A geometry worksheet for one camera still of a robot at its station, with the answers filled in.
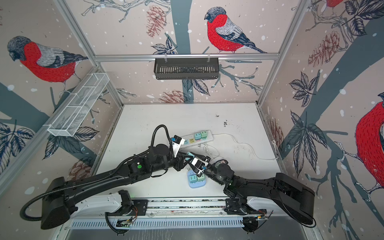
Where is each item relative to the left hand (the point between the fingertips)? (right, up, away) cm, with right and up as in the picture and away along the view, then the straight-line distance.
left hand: (191, 158), depth 69 cm
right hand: (-1, -1, +3) cm, 3 cm away
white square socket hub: (+13, 0, -6) cm, 14 cm away
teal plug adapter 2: (0, +2, +2) cm, 2 cm away
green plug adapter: (+7, +8, +26) cm, 28 cm away
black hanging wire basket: (-4, +55, +36) cm, 65 cm away
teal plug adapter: (+3, +7, +25) cm, 26 cm away
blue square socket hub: (+3, -17, +9) cm, 19 cm away
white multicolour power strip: (+1, +5, +26) cm, 27 cm away
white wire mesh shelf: (-60, +26, +9) cm, 66 cm away
